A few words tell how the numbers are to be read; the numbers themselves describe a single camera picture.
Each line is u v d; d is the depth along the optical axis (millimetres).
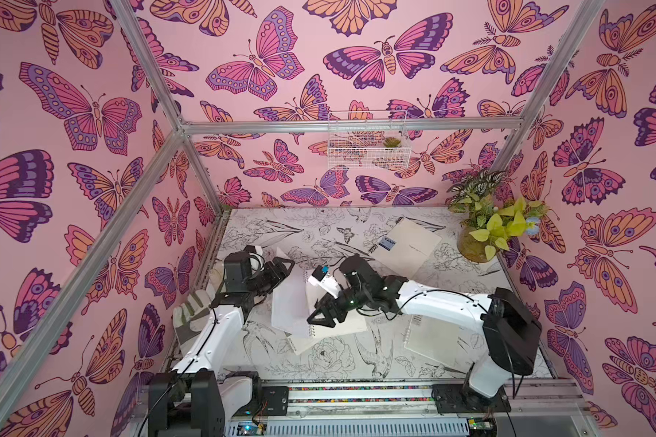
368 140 947
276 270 750
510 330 444
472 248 1038
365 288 625
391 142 922
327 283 703
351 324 685
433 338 850
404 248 1068
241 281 649
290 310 797
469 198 919
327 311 672
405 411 731
